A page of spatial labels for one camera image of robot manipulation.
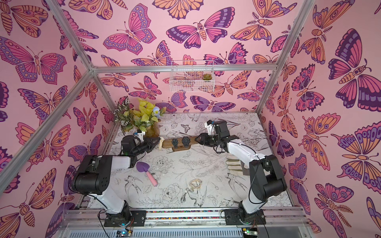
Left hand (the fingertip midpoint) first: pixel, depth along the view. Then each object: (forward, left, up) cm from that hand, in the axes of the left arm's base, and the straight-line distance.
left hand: (162, 138), depth 91 cm
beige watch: (-3, +1, -2) cm, 4 cm away
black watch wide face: (+1, -15, -4) cm, 15 cm away
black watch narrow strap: (-1, -8, -3) cm, 8 cm away
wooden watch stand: (-1, -3, -4) cm, 5 cm away
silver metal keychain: (-31, -14, -12) cm, 36 cm away
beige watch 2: (-23, -21, -13) cm, 33 cm away
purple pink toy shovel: (-14, +11, -11) cm, 21 cm away
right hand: (-2, -23, +2) cm, 23 cm away
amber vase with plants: (+8, +10, +11) cm, 17 cm away
